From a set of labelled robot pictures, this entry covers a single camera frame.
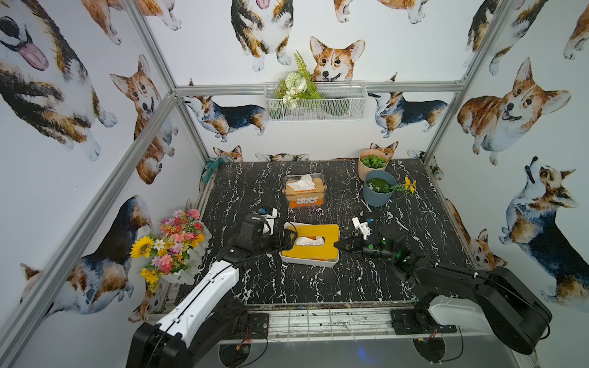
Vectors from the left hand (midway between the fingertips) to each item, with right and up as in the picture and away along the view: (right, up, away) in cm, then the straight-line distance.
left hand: (287, 228), depth 82 cm
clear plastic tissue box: (+3, +8, +18) cm, 20 cm away
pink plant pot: (+37, +27, +24) cm, 51 cm away
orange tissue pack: (+8, -4, +1) cm, 9 cm away
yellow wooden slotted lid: (+14, -8, -2) cm, 16 cm away
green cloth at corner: (-44, +26, +39) cm, 64 cm away
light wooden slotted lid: (+12, +15, +22) cm, 29 cm away
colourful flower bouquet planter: (-36, -7, -7) cm, 37 cm away
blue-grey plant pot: (+38, +14, +20) cm, 45 cm away
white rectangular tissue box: (+15, -1, 0) cm, 15 cm away
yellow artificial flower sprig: (+47, +15, +11) cm, 50 cm away
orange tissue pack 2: (+6, +16, +17) cm, 24 cm away
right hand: (+18, -2, -5) cm, 18 cm away
